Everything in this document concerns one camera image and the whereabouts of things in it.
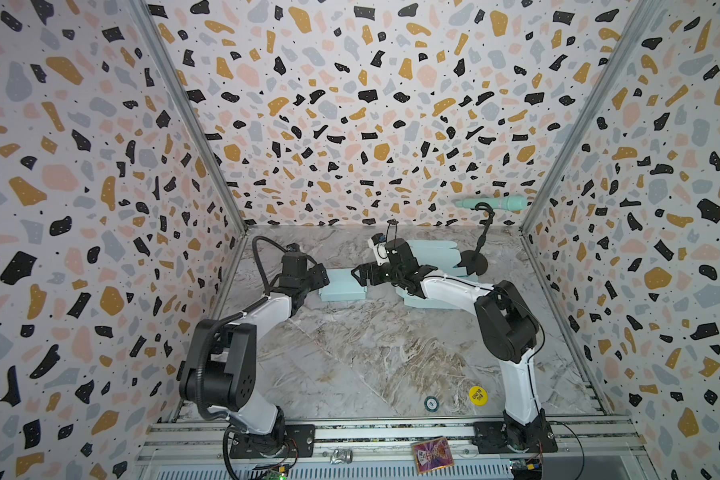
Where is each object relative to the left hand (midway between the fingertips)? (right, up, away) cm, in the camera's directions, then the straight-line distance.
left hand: (321, 267), depth 93 cm
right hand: (+12, +1, 0) cm, 13 cm away
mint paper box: (+7, -5, -5) cm, 10 cm away
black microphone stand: (+54, +2, +17) cm, 57 cm away
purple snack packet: (+31, -44, -22) cm, 58 cm away
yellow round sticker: (+45, -35, -12) cm, 58 cm away
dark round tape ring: (+32, -36, -13) cm, 50 cm away
